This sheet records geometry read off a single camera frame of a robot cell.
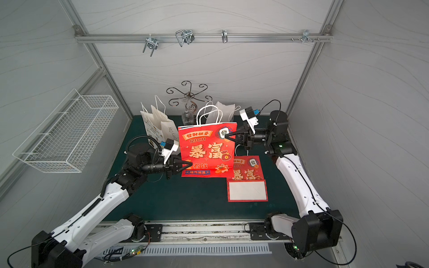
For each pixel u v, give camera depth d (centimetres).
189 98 88
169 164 59
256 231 74
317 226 39
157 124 94
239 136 58
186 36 77
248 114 55
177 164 62
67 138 69
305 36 76
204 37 77
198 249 70
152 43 78
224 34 74
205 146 62
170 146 58
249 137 58
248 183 86
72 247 40
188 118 93
